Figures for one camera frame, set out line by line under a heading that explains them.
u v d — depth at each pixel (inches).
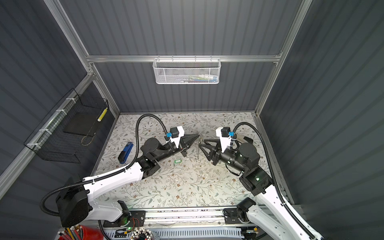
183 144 23.1
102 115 32.0
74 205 15.7
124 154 36.9
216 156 21.0
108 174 18.7
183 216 29.7
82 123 30.9
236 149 22.0
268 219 22.1
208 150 22.7
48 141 25.3
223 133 21.2
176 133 20.9
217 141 23.7
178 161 36.9
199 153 24.3
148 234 22.0
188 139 23.5
